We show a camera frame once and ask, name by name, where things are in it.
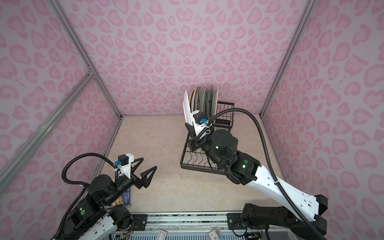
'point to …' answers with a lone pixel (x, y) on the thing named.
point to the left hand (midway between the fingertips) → (149, 161)
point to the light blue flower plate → (203, 100)
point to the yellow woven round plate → (206, 103)
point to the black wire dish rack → (199, 159)
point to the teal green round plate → (211, 102)
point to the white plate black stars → (214, 103)
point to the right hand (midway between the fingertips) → (186, 123)
